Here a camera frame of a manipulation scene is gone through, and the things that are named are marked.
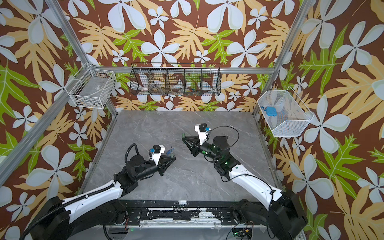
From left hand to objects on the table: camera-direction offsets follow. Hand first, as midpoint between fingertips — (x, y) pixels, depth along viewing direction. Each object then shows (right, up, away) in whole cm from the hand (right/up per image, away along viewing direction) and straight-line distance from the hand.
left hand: (173, 155), depth 74 cm
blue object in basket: (+56, +24, +12) cm, 62 cm away
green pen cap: (+5, +11, -5) cm, 13 cm away
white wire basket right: (+63, +22, +8) cm, 67 cm away
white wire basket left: (-49, +38, +12) cm, 63 cm away
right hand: (+5, +9, -5) cm, 11 cm away
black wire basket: (+8, +46, +22) cm, 52 cm away
